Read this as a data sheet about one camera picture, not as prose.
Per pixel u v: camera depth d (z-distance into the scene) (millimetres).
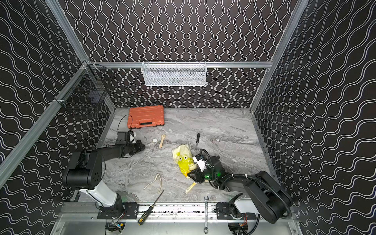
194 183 834
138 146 879
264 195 439
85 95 934
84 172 479
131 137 824
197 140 1004
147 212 731
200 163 781
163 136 1032
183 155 901
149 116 1094
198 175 757
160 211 763
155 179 834
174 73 1030
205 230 693
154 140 1004
